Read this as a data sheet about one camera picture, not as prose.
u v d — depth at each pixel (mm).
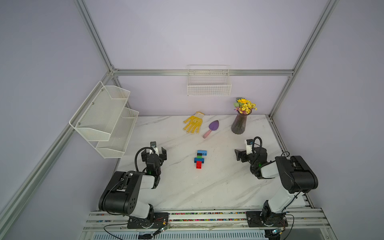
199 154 956
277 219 680
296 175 484
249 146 848
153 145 783
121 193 448
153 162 703
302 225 740
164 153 854
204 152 971
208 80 949
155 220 732
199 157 956
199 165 903
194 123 1164
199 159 935
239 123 1012
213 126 1147
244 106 909
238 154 891
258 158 763
